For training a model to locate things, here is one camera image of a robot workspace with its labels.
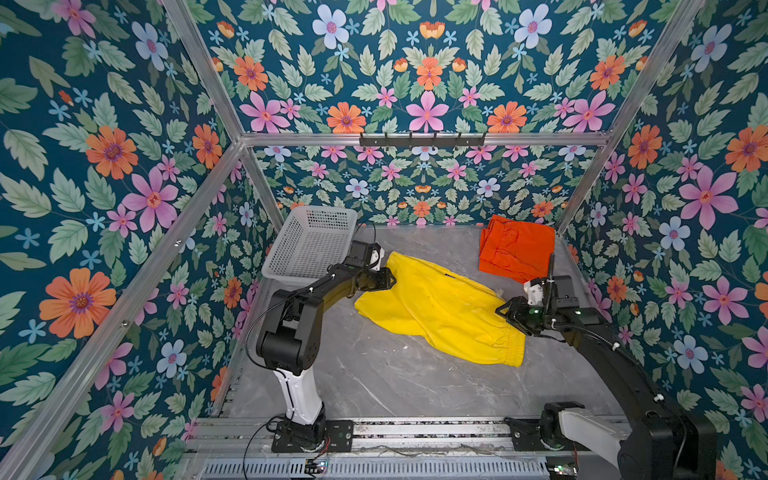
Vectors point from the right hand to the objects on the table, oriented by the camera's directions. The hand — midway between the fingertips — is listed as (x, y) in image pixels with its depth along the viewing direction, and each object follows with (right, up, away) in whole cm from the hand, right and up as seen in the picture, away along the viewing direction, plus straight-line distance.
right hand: (501, 311), depth 82 cm
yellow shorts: (-17, 0, +15) cm, 23 cm away
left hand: (-30, +10, +12) cm, 33 cm away
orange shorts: (+17, +17, +33) cm, 41 cm away
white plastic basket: (-62, +22, +33) cm, 74 cm away
